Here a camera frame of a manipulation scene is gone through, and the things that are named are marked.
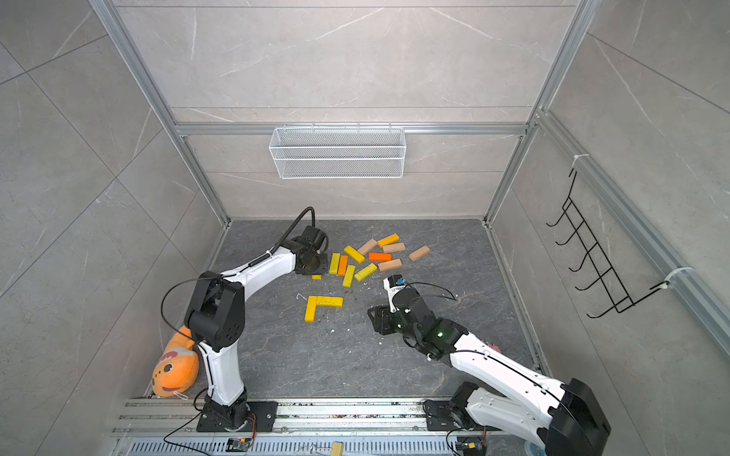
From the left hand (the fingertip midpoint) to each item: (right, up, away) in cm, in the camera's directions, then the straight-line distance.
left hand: (325, 262), depth 97 cm
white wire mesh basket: (+4, +39, +3) cm, 40 cm away
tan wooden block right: (+35, +3, +11) cm, 37 cm away
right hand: (+18, -12, -19) cm, 29 cm away
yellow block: (-4, -15, -4) cm, 16 cm away
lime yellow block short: (+8, -5, +4) cm, 10 cm away
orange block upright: (+6, -1, +7) cm, 9 cm away
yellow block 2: (+2, -13, -2) cm, 13 cm away
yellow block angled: (+10, +3, +11) cm, 15 cm away
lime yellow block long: (+14, -4, +6) cm, 16 cm away
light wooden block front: (+23, -2, +7) cm, 24 cm away
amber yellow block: (+23, +8, +16) cm, 29 cm away
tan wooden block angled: (+15, +6, +14) cm, 21 cm away
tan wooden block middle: (+25, +5, +14) cm, 30 cm away
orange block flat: (+20, +2, +11) cm, 23 cm away
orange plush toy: (-35, -26, -24) cm, 50 cm away
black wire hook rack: (+69, 0, -34) cm, 77 cm away
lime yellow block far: (+3, -1, +7) cm, 7 cm away
